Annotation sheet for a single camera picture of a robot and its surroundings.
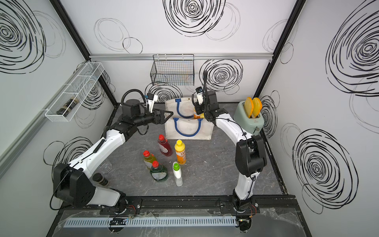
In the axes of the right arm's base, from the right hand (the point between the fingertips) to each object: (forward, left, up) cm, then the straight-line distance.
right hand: (199, 101), depth 89 cm
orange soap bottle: (-4, +2, -10) cm, 11 cm away
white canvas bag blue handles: (-11, +10, -10) cm, 18 cm away
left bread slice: (0, -31, -4) cm, 32 cm away
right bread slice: (0, -36, -4) cm, 36 cm away
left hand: (-14, +16, +5) cm, 22 cm away
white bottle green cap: (-41, +10, -9) cm, 43 cm away
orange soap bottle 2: (-29, +10, -4) cm, 31 cm away
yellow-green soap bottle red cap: (-34, +26, -9) cm, 44 cm away
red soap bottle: (-25, +19, -11) cm, 33 cm away
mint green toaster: (-11, -32, -10) cm, 35 cm away
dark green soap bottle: (-39, +20, -12) cm, 46 cm away
